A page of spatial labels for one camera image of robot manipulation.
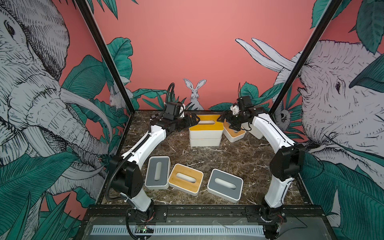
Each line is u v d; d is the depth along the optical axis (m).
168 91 0.62
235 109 0.83
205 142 0.98
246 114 0.64
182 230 0.70
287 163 0.49
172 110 0.63
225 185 0.83
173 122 0.63
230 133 1.01
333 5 0.69
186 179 0.84
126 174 0.44
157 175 0.86
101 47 0.82
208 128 0.88
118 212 0.76
